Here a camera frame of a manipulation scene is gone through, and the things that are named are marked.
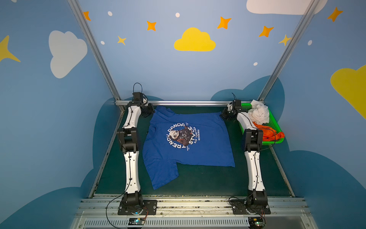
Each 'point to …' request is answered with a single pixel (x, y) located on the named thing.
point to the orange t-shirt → (269, 134)
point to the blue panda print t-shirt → (173, 136)
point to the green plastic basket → (272, 124)
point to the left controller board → (136, 221)
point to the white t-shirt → (259, 113)
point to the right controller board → (257, 222)
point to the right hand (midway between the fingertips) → (220, 112)
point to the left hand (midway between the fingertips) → (155, 109)
